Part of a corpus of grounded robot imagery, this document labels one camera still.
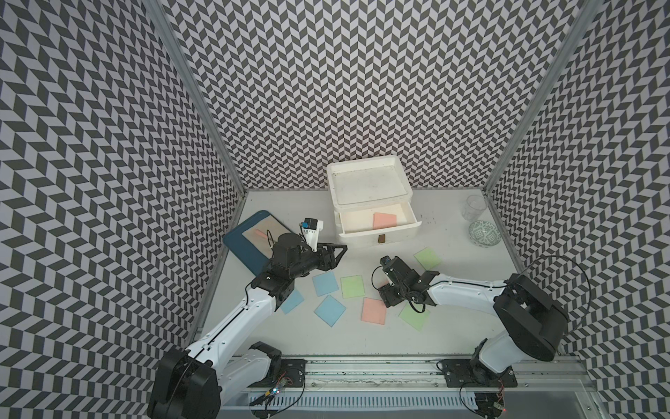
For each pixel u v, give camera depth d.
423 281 0.65
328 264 0.68
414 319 0.83
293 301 0.85
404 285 0.68
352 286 0.89
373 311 0.85
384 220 0.87
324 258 0.67
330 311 0.85
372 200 0.83
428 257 0.95
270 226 1.05
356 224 0.87
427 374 0.75
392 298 0.80
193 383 0.38
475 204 1.06
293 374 0.73
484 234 1.01
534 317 0.44
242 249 1.01
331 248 0.69
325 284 0.92
